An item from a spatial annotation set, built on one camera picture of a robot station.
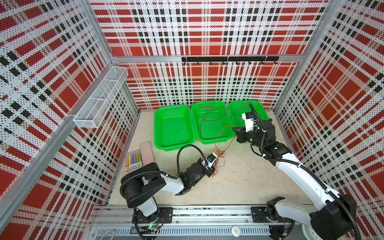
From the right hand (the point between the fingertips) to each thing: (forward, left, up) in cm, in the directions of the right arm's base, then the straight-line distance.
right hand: (234, 129), depth 76 cm
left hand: (-9, +10, -16) cm, 21 cm away
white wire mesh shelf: (+17, +85, -3) cm, 87 cm away
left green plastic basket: (+23, +39, -27) cm, 52 cm away
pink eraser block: (-1, +53, -25) cm, 59 cm away
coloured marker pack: (-5, +61, -25) cm, 66 cm away
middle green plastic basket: (+28, +10, -26) cm, 39 cm away
